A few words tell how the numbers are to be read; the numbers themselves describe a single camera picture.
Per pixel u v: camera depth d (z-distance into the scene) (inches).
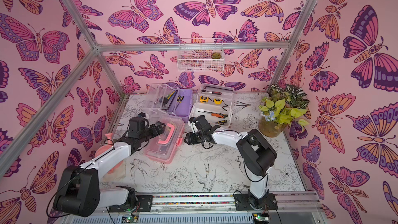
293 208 28.8
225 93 42.1
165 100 41.0
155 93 41.6
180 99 45.8
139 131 27.1
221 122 40.5
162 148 33.8
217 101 40.7
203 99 41.6
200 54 37.3
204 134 28.0
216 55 36.3
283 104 31.8
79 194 16.4
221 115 41.2
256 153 19.0
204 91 41.8
